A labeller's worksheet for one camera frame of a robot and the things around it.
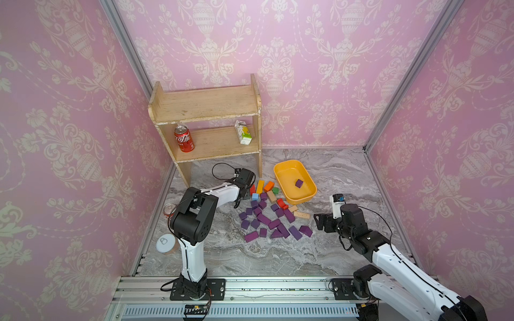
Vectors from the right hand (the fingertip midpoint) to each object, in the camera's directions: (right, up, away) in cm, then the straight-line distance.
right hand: (324, 214), depth 84 cm
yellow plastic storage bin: (-9, +12, +20) cm, 25 cm away
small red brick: (-17, +2, +13) cm, 21 cm away
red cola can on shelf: (-59, +32, -1) cm, 67 cm away
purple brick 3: (-12, -9, +3) cm, 15 cm away
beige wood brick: (-21, +5, +13) cm, 26 cm away
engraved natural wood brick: (-8, -2, +8) cm, 11 cm away
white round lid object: (-65, -10, -4) cm, 66 cm away
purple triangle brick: (-20, -10, +4) cm, 22 cm away
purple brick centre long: (-25, -4, +8) cm, 27 cm away
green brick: (-19, +8, +18) cm, 28 cm away
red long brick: (-31, +8, +17) cm, 36 cm away
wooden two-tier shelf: (-60, +45, +30) cm, 80 cm away
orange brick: (-22, +10, +19) cm, 31 cm away
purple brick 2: (-31, -11, +3) cm, 33 cm away
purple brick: (-7, +11, +19) cm, 23 cm away
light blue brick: (-30, +5, +13) cm, 33 cm away
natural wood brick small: (-12, 0, +10) cm, 16 cm away
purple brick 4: (-7, -8, +3) cm, 11 cm away
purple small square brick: (-26, -9, +4) cm, 27 cm away
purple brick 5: (-34, -6, +5) cm, 35 cm away
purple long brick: (-14, -3, +8) cm, 16 cm away
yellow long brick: (-27, +10, +19) cm, 35 cm away
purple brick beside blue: (-25, +5, +15) cm, 30 cm away
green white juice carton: (-35, +36, +8) cm, 51 cm away
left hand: (-37, +6, +17) cm, 41 cm away
